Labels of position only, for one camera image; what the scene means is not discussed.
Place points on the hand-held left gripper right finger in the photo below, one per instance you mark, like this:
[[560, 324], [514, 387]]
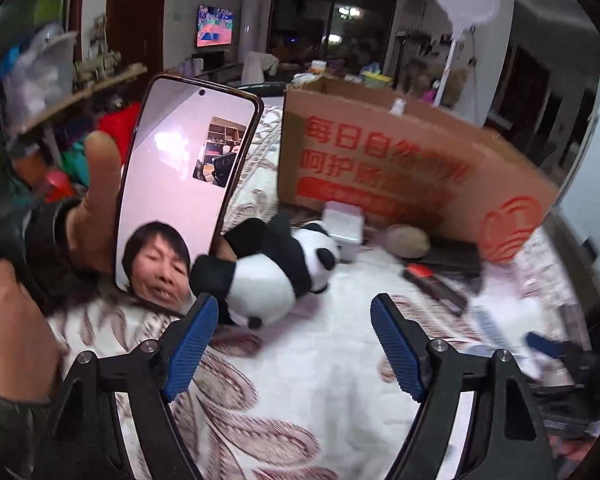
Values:
[[397, 350]]

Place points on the smartphone with lit screen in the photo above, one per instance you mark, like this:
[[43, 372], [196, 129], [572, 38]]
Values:
[[180, 160]]

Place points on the panda plush toy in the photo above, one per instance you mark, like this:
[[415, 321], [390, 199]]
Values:
[[270, 270]]

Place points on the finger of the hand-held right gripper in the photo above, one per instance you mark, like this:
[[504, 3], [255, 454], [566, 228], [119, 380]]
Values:
[[547, 346]]

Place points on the pale seashell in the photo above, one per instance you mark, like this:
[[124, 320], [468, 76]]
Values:
[[407, 241]]

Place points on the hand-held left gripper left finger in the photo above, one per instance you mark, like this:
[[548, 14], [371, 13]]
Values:
[[192, 350]]

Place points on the brown cardboard box red print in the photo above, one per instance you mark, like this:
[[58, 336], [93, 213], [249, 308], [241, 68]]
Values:
[[380, 160]]

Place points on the white charger block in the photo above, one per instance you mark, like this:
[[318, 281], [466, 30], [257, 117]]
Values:
[[345, 227]]

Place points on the television screen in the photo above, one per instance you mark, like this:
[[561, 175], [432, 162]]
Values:
[[215, 25]]

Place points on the red and black marker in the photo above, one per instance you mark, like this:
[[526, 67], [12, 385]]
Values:
[[435, 285]]

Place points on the black rectangular remote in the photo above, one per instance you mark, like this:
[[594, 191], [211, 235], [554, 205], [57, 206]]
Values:
[[455, 257]]

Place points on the white standing air conditioner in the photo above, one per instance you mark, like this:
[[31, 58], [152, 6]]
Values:
[[251, 30]]

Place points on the paisley printed quilt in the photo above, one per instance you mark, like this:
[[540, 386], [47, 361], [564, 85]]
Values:
[[305, 385]]

